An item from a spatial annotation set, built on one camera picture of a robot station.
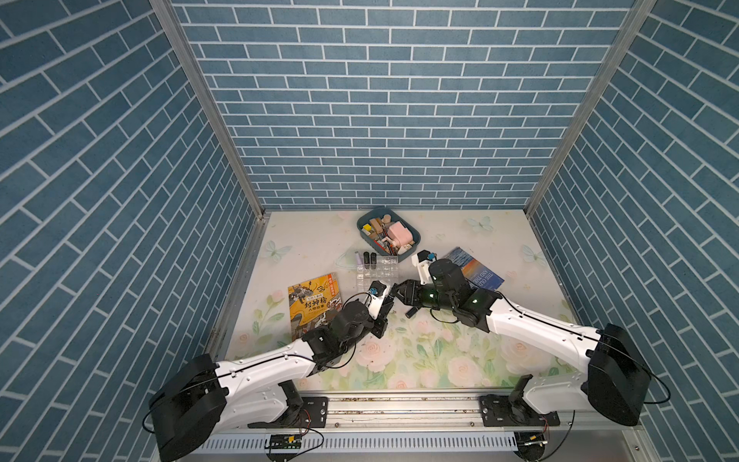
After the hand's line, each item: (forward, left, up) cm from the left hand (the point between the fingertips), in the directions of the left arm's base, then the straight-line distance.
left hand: (397, 306), depth 78 cm
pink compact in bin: (+32, -3, -7) cm, 33 cm away
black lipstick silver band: (+20, +7, -7) cm, 23 cm away
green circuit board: (-29, +28, -17) cm, 44 cm away
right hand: (+3, 0, +3) cm, 4 cm away
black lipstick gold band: (+21, +9, -5) cm, 23 cm away
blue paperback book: (+20, -30, -13) cm, 38 cm away
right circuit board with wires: (-30, -33, -14) cm, 47 cm away
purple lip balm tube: (+21, +12, -6) cm, 25 cm away
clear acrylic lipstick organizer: (+19, +8, -11) cm, 24 cm away
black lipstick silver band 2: (+4, -5, -13) cm, 15 cm away
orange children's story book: (+8, +27, -14) cm, 31 cm away
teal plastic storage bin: (+35, +2, -10) cm, 36 cm away
